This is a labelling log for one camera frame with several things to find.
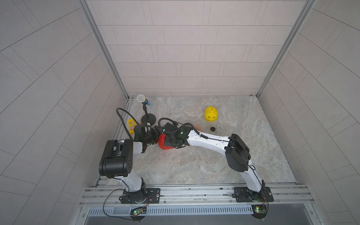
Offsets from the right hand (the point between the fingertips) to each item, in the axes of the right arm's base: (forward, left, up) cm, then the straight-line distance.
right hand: (166, 143), depth 85 cm
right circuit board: (-35, -46, -8) cm, 59 cm away
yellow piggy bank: (+20, -31, +1) cm, 37 cm away
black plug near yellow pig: (+12, -31, -5) cm, 34 cm away
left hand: (+11, +1, -1) cm, 11 cm away
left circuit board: (-32, +11, -1) cm, 34 cm away
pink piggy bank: (+15, -21, -7) cm, 26 cm away
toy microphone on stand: (+21, +15, -1) cm, 26 cm away
